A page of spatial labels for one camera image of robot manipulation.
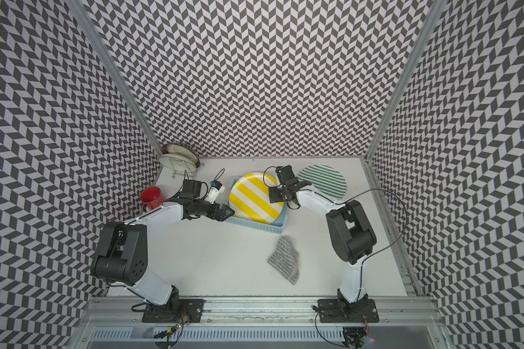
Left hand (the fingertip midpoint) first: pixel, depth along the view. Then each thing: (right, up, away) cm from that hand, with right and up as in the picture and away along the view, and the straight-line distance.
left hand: (225, 210), depth 92 cm
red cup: (-35, +5, +8) cm, 37 cm away
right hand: (+22, +6, +4) cm, 23 cm away
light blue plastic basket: (+22, -6, -5) cm, 24 cm away
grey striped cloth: (+25, -17, -10) cm, 32 cm away
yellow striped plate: (+10, +5, +7) cm, 13 cm away
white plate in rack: (-23, +23, +10) cm, 34 cm away
